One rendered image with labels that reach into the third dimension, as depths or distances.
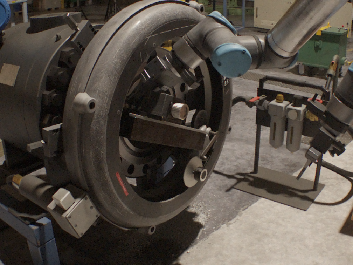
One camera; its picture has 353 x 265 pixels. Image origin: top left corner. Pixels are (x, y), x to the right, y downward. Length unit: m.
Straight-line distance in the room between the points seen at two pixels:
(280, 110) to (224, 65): 0.99
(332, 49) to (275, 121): 2.56
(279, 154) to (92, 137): 1.67
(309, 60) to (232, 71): 3.55
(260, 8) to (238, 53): 7.07
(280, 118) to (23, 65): 1.20
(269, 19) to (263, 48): 6.86
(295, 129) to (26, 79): 1.24
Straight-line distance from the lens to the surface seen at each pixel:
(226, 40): 1.00
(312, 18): 0.88
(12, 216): 1.56
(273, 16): 7.81
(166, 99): 1.09
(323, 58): 4.48
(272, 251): 1.68
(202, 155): 1.40
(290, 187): 2.13
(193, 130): 1.32
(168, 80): 1.14
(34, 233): 1.45
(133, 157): 1.34
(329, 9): 0.85
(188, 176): 1.38
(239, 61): 0.99
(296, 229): 1.83
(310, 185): 2.18
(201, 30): 1.09
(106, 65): 1.02
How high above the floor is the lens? 1.04
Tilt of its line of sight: 22 degrees down
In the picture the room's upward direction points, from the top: 1 degrees counter-clockwise
